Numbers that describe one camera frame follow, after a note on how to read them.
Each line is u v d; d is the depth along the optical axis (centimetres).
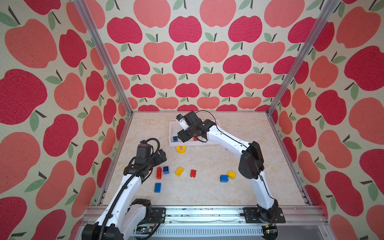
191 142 80
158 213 75
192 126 70
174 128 108
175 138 101
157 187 82
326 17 72
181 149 97
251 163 52
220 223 73
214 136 61
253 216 73
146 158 62
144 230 72
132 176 53
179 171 88
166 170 86
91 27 75
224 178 87
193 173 88
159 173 86
